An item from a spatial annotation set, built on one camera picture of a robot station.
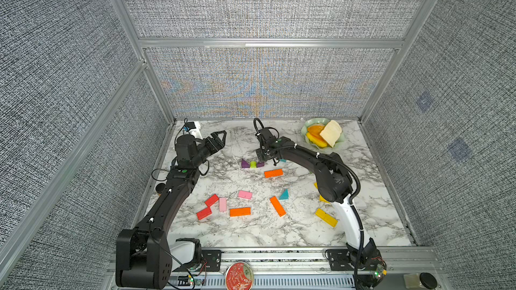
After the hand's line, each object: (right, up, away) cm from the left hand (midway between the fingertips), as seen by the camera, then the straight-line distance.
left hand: (224, 133), depth 79 cm
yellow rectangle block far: (+31, -16, -19) cm, 39 cm away
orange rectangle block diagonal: (+22, -32, +8) cm, 40 cm away
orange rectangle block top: (+21, -19, +17) cm, 33 cm away
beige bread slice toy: (+51, +1, +24) cm, 56 cm away
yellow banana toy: (+44, -4, +26) cm, 51 cm away
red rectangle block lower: (-9, -33, +4) cm, 35 cm away
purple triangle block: (+7, -15, +18) cm, 25 cm away
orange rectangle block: (+6, -33, +6) cm, 34 cm away
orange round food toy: (+44, +2, +26) cm, 51 cm away
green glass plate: (+49, +7, +33) cm, 60 cm away
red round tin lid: (+7, -49, -12) cm, 51 cm away
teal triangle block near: (+25, -28, +10) cm, 39 cm away
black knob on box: (+66, -46, -17) cm, 83 cm away
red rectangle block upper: (-7, -29, +8) cm, 31 cm away
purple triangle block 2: (+14, -15, +18) cm, 27 cm away
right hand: (+17, -6, +21) cm, 27 cm away
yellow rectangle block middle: (+33, -21, -18) cm, 43 cm away
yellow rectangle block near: (+42, -35, +3) cm, 55 cm away
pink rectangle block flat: (+8, -27, +10) cm, 30 cm away
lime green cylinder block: (+11, -15, +19) cm, 27 cm away
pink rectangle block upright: (-2, -31, +8) cm, 32 cm away
